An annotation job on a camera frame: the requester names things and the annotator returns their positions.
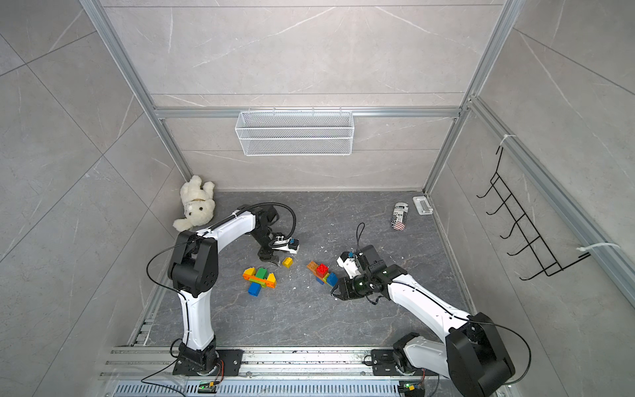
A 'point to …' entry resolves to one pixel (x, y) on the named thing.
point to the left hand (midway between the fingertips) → (283, 250)
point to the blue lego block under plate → (318, 279)
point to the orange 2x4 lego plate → (264, 281)
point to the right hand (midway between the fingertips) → (338, 292)
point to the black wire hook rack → (524, 228)
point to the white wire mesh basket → (294, 133)
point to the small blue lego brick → (332, 279)
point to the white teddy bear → (198, 203)
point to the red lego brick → (322, 270)
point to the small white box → (422, 205)
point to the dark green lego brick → (262, 273)
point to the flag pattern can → (399, 216)
